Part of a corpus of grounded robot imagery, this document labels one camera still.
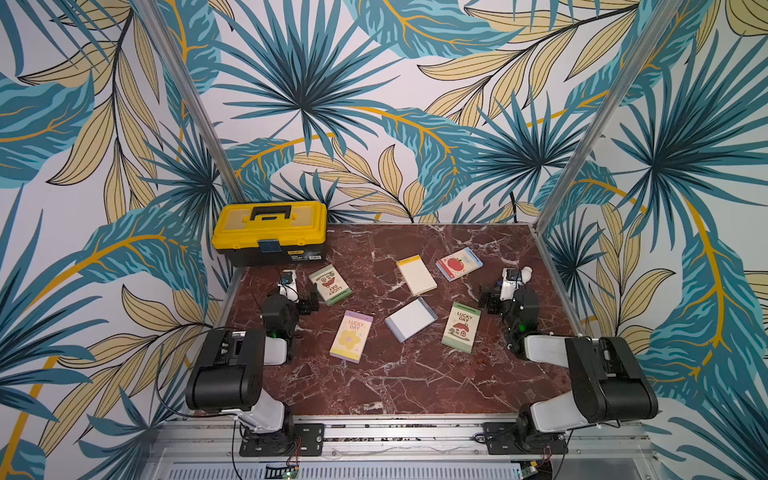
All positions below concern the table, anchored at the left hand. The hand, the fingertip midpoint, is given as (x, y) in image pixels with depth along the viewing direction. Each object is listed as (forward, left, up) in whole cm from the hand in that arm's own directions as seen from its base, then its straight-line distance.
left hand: (300, 286), depth 92 cm
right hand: (+1, -61, +1) cm, 62 cm away
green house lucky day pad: (-9, -50, -7) cm, 51 cm away
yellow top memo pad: (+11, -37, -7) cm, 39 cm away
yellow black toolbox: (+18, +13, +5) cm, 22 cm away
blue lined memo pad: (-6, -35, -8) cm, 36 cm away
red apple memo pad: (+15, -52, -6) cm, 55 cm away
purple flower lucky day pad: (-13, -17, -7) cm, 22 cm away
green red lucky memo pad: (+5, -8, -6) cm, 11 cm away
